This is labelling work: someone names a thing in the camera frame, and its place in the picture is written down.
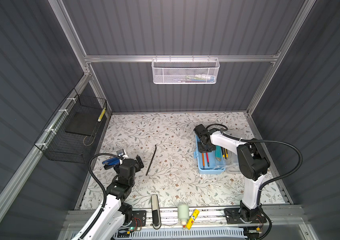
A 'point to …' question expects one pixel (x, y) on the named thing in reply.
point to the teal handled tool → (218, 152)
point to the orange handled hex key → (203, 160)
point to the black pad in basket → (84, 123)
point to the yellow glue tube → (191, 220)
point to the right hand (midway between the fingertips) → (206, 150)
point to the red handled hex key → (207, 159)
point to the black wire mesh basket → (68, 135)
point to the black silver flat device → (156, 221)
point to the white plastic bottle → (183, 214)
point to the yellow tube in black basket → (101, 115)
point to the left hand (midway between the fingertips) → (130, 159)
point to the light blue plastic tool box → (210, 162)
